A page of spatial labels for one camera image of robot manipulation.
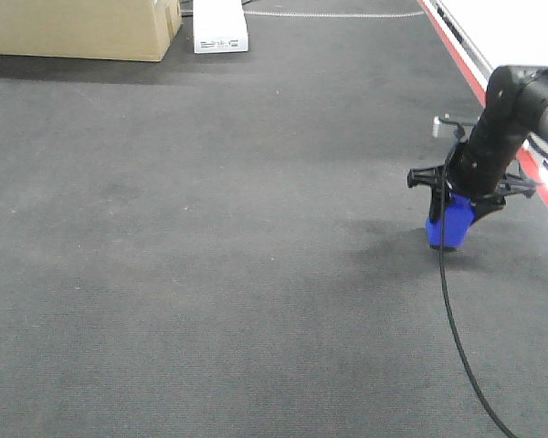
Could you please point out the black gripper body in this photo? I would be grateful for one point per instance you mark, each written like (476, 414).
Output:
(488, 155)

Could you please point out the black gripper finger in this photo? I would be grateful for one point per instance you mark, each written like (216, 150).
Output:
(486, 207)
(438, 205)

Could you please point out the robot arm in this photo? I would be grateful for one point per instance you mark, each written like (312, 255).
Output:
(516, 96)

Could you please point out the conveyor dark grey belt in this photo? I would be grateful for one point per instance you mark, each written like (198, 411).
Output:
(210, 251)

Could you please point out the flat white carton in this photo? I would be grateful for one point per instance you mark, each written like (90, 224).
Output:
(219, 27)

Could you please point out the large brown cardboard box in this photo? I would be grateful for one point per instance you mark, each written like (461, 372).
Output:
(73, 27)

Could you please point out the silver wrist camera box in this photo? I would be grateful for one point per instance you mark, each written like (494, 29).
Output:
(443, 125)

